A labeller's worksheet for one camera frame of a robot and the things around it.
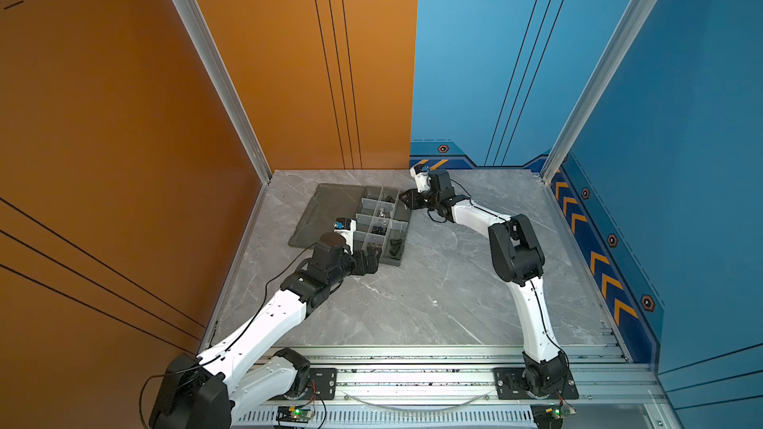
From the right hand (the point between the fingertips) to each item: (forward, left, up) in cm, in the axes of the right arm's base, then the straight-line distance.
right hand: (401, 195), depth 104 cm
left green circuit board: (-62, +26, -9) cm, 68 cm away
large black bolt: (-19, +2, -7) cm, 20 cm away
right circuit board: (-62, -34, -10) cm, 72 cm away
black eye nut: (-10, +8, -6) cm, 14 cm away
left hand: (-26, +10, +7) cm, 28 cm away
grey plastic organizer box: (-7, +7, -6) cm, 11 cm away
